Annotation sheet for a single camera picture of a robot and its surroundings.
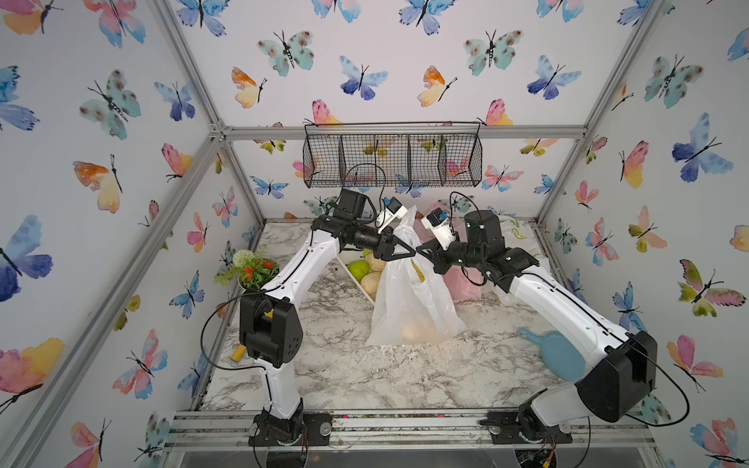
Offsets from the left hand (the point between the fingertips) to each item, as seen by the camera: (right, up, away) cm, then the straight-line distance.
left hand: (412, 247), depth 75 cm
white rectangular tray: (-19, -2, +27) cm, 33 cm away
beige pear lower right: (0, -24, +9) cm, 26 cm away
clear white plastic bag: (+1, -14, -1) cm, 14 cm away
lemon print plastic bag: (+42, +5, +32) cm, 53 cm away
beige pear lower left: (-12, -11, +18) cm, 25 cm away
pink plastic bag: (+17, -12, +18) cm, 28 cm away
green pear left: (-16, -7, +23) cm, 29 cm away
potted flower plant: (-44, -6, +7) cm, 45 cm away
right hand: (+2, +1, 0) cm, 2 cm away
